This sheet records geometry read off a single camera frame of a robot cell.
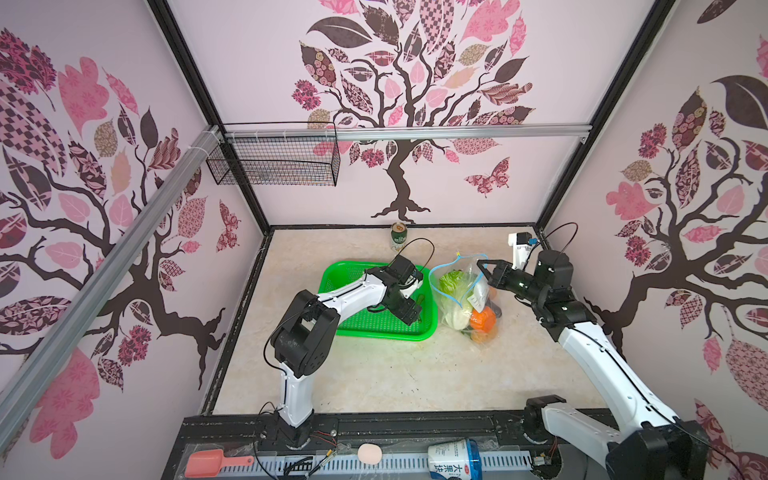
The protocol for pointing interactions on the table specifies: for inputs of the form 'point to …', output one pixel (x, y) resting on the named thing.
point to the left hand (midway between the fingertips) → (402, 312)
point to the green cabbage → (455, 292)
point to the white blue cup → (454, 460)
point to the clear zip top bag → (486, 314)
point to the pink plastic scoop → (208, 463)
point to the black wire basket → (276, 154)
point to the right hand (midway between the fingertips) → (481, 259)
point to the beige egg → (369, 454)
